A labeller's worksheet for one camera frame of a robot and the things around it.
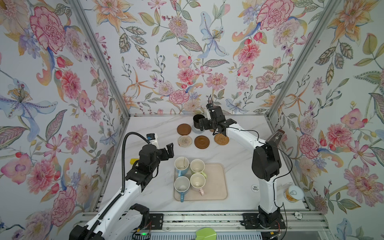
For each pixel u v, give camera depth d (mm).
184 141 1057
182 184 840
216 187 842
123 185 496
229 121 705
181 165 922
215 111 735
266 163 534
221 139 1069
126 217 579
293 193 783
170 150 720
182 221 760
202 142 1041
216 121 745
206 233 711
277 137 878
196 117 1061
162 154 702
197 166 887
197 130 1107
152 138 678
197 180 854
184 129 1142
